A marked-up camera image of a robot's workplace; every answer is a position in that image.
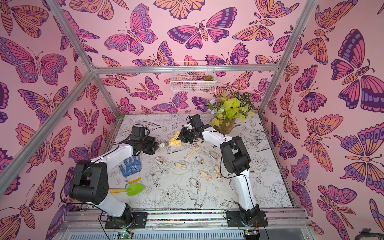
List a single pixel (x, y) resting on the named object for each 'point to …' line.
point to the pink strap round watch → (200, 159)
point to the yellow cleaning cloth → (174, 141)
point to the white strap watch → (214, 155)
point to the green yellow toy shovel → (132, 189)
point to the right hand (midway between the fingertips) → (176, 136)
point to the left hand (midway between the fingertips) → (163, 140)
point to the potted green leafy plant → (227, 109)
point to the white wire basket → (193, 77)
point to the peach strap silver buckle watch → (162, 145)
